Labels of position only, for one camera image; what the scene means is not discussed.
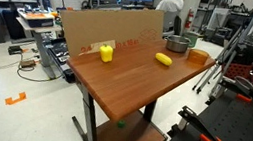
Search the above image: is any wooden table with black legs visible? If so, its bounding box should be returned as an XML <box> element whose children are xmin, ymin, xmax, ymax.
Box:
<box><xmin>54</xmin><ymin>25</ymin><xmax>219</xmax><ymax>141</ymax></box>

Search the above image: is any yellow bell pepper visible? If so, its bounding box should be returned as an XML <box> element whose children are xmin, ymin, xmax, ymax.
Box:
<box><xmin>97</xmin><ymin>42</ymin><xmax>116</xmax><ymax>64</ymax></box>

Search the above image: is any brown cardboard board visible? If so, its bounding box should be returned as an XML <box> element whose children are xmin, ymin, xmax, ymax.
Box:
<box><xmin>53</xmin><ymin>0</ymin><xmax>168</xmax><ymax>70</ymax></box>

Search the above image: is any small green block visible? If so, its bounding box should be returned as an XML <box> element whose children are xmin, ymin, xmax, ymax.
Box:
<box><xmin>116</xmin><ymin>119</ymin><xmax>127</xmax><ymax>130</ymax></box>

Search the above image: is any silver metal pot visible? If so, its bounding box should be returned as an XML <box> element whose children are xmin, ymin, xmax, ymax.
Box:
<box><xmin>163</xmin><ymin>33</ymin><xmax>192</xmax><ymax>56</ymax></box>

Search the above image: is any grey office chair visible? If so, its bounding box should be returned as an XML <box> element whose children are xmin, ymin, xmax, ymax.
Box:
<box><xmin>161</xmin><ymin>9</ymin><xmax>185</xmax><ymax>39</ymax></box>

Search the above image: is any translucent orange cup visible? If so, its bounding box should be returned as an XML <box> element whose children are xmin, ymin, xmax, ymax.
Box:
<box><xmin>186</xmin><ymin>48</ymin><xmax>211</xmax><ymax>67</ymax></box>

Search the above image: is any green bucket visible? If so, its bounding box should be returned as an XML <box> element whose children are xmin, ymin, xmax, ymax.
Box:
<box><xmin>181</xmin><ymin>30</ymin><xmax>201</xmax><ymax>49</ymax></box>

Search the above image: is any person in white shirt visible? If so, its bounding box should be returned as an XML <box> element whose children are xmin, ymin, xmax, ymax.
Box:
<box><xmin>155</xmin><ymin>0</ymin><xmax>186</xmax><ymax>16</ymax></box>

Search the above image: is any red fire extinguisher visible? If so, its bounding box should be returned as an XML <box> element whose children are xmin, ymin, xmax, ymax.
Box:
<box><xmin>184</xmin><ymin>7</ymin><xmax>196</xmax><ymax>31</ymax></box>

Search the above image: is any grey side desk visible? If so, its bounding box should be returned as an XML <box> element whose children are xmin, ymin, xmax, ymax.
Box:
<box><xmin>7</xmin><ymin>15</ymin><xmax>66</xmax><ymax>81</ymax></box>

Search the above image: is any white tray with orange item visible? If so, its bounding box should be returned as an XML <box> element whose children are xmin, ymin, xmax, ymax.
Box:
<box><xmin>16</xmin><ymin>7</ymin><xmax>57</xmax><ymax>32</ymax></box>

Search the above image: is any red plastic basket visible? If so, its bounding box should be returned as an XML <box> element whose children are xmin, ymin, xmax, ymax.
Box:
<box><xmin>223</xmin><ymin>60</ymin><xmax>253</xmax><ymax>83</ymax></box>

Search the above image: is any grey metal tripod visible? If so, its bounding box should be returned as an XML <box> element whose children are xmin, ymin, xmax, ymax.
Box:
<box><xmin>192</xmin><ymin>0</ymin><xmax>253</xmax><ymax>102</ymax></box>

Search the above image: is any black perforated breadboard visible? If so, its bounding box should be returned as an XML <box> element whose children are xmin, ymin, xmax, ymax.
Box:
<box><xmin>147</xmin><ymin>78</ymin><xmax>253</xmax><ymax>141</ymax></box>

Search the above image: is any black power adapter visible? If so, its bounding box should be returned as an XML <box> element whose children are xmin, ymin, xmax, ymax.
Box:
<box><xmin>7</xmin><ymin>43</ymin><xmax>25</xmax><ymax>58</ymax></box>

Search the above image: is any orange floor tape marker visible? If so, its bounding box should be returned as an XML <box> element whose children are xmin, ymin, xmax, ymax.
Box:
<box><xmin>3</xmin><ymin>88</ymin><xmax>28</xmax><ymax>109</ymax></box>

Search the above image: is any black clamp with orange handle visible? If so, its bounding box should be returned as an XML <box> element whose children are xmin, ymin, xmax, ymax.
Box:
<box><xmin>218</xmin><ymin>76</ymin><xmax>253</xmax><ymax>104</ymax></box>
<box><xmin>174</xmin><ymin>104</ymin><xmax>229</xmax><ymax>141</ymax></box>

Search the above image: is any brown power brick with cable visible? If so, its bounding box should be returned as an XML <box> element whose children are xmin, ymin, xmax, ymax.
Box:
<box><xmin>17</xmin><ymin>57</ymin><xmax>40</xmax><ymax>72</ymax></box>

